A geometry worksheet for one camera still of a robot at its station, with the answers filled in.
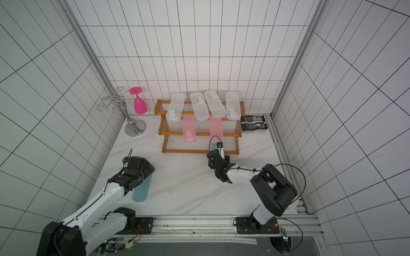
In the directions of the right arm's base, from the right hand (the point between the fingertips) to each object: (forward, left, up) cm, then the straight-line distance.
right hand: (212, 157), depth 93 cm
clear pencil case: (+14, +21, +26) cm, 36 cm away
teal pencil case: (-23, +37, -2) cm, 44 cm away
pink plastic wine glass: (+27, +49, +15) cm, 57 cm away
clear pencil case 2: (+16, -10, +26) cm, 33 cm away
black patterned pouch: (+31, -28, -2) cm, 42 cm away
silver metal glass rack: (+20, +57, -1) cm, 60 cm away
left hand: (-13, +37, +1) cm, 39 cm away
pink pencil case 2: (+11, -2, +13) cm, 17 cm away
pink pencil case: (+10, +14, +14) cm, 22 cm away
